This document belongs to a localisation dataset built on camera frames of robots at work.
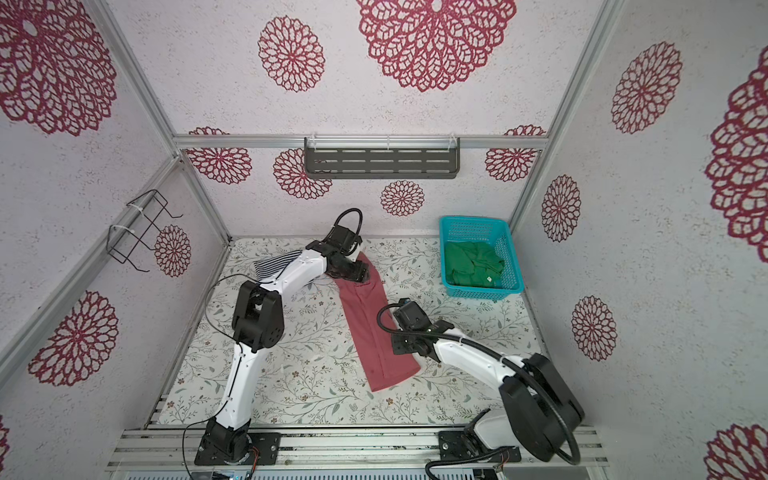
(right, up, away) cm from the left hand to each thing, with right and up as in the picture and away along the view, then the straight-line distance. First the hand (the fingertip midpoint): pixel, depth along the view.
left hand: (357, 277), depth 102 cm
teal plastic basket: (+48, +18, +14) cm, 53 cm away
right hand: (+13, -17, -15) cm, 26 cm away
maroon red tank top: (+5, -12, -7) cm, 14 cm away
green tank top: (+41, +4, +5) cm, 42 cm away
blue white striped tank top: (-33, +3, +8) cm, 34 cm away
